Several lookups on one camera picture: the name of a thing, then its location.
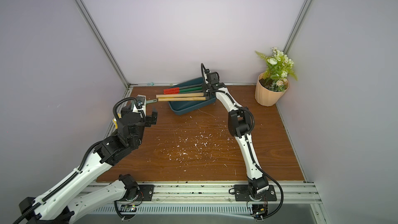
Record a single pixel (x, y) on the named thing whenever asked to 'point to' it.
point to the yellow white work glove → (115, 124)
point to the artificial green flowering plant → (279, 68)
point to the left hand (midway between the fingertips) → (144, 105)
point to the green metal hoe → (182, 89)
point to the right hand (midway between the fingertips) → (206, 82)
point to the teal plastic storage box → (180, 108)
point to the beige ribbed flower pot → (266, 97)
